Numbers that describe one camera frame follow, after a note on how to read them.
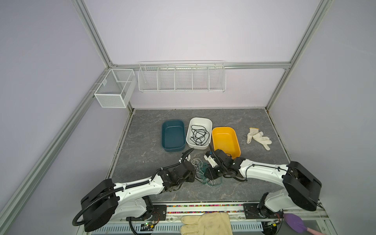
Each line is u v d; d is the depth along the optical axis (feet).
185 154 2.52
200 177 2.77
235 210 2.48
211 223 2.32
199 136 3.37
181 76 3.22
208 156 2.59
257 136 3.35
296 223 2.32
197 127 3.52
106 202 1.34
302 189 1.40
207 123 3.53
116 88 3.32
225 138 3.35
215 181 2.71
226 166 2.15
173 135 3.65
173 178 2.02
